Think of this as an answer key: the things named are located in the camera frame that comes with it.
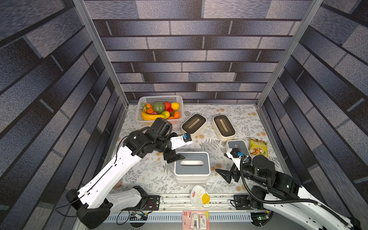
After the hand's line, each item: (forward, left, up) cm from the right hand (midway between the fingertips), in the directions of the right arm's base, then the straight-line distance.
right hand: (219, 160), depth 67 cm
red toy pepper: (+49, +32, -14) cm, 60 cm away
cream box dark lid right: (+31, -10, -15) cm, 35 cm away
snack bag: (+16, -29, -17) cm, 38 cm away
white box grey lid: (-6, +13, -9) cm, 17 cm away
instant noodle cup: (-13, +10, -12) cm, 20 cm away
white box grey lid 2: (-1, +11, -4) cm, 12 cm away
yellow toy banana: (+36, +46, -10) cm, 59 cm away
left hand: (+4, +18, +6) cm, 20 cm away
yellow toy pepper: (+51, +26, -14) cm, 59 cm away
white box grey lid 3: (+18, -18, -16) cm, 30 cm away
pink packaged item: (-22, +11, -18) cm, 31 cm away
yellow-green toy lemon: (+40, +32, -11) cm, 52 cm away
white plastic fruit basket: (+56, +45, -11) cm, 73 cm away
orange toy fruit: (+42, +25, -15) cm, 51 cm away
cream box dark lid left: (+33, +11, -15) cm, 38 cm away
